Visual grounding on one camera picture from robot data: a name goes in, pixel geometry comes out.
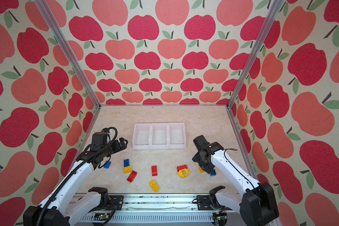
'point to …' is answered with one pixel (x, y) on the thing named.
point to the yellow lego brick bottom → (154, 186)
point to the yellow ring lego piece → (183, 173)
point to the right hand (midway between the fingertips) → (201, 163)
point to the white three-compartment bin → (159, 135)
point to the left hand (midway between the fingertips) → (124, 144)
